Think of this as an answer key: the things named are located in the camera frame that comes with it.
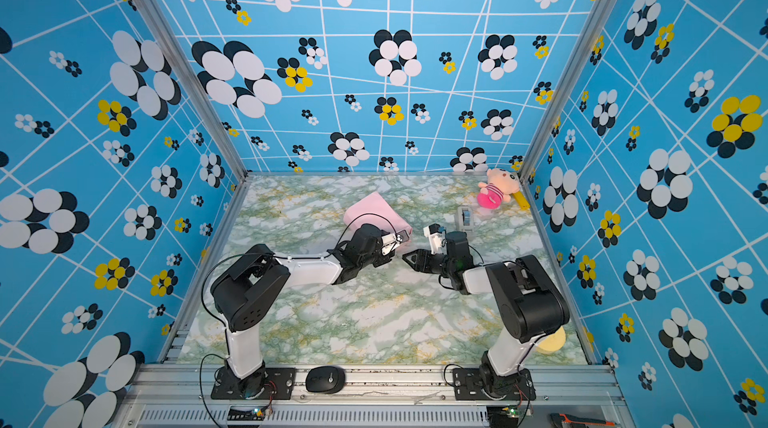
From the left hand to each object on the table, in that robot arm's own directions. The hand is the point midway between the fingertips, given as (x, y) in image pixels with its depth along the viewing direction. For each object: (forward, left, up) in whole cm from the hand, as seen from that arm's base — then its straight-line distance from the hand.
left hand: (391, 236), depth 94 cm
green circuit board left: (-46, +37, -10) cm, 59 cm away
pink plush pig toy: (+23, -41, 0) cm, 46 cm away
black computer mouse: (-39, +16, -4) cm, 42 cm away
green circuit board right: (-45, -29, -7) cm, 54 cm away
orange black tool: (-47, -39, -5) cm, 61 cm away
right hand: (-6, -6, -3) cm, 9 cm away
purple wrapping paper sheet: (+13, +6, 0) cm, 15 cm away
